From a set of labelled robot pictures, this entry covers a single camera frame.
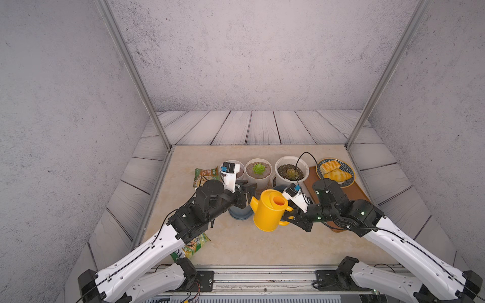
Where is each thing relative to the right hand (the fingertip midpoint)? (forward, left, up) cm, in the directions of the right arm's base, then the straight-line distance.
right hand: (287, 216), depth 66 cm
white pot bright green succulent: (+28, +9, -11) cm, 32 cm away
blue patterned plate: (+40, -39, -22) cm, 60 cm away
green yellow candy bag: (-5, +38, -20) cm, 43 cm away
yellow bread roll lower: (+31, -32, -18) cm, 48 cm away
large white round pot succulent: (+30, -7, -13) cm, 33 cm away
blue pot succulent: (+9, +18, -18) cm, 27 cm away
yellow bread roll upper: (+38, -29, -19) cm, 51 cm away
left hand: (+7, +11, +8) cm, 15 cm away
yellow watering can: (-1, +7, +7) cm, 9 cm away
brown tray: (+24, -39, -24) cm, 52 cm away
